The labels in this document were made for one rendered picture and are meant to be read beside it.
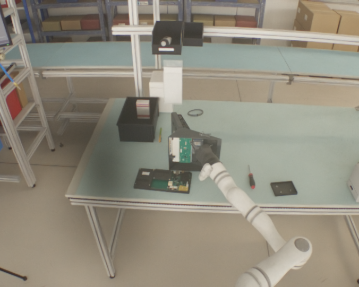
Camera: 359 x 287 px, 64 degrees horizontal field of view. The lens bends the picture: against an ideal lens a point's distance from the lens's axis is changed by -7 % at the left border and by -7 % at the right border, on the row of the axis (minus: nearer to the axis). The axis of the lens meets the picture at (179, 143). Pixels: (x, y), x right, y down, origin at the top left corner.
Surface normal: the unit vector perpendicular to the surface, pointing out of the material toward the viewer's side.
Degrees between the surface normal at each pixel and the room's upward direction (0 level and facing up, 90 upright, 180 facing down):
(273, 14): 90
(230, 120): 0
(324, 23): 90
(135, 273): 0
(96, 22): 90
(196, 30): 93
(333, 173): 0
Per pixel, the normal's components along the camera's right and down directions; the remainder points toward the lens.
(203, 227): 0.00, -0.78
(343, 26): -0.05, 0.62
